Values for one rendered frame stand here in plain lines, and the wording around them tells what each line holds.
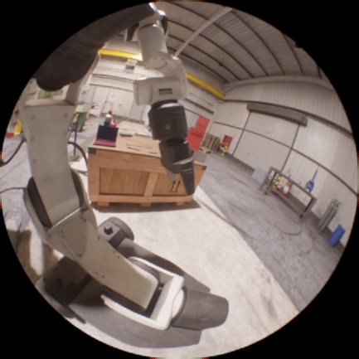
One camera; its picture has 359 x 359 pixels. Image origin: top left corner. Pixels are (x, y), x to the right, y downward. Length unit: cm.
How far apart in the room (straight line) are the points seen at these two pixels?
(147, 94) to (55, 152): 24
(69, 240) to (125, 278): 17
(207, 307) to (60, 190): 49
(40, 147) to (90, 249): 27
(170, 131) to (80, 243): 35
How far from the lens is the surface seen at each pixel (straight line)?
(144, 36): 37
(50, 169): 33
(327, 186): 767
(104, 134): 97
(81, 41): 28
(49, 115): 33
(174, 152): 26
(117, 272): 36
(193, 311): 39
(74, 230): 37
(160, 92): 27
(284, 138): 835
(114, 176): 89
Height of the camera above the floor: 71
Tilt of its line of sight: 23 degrees down
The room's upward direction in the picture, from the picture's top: 22 degrees clockwise
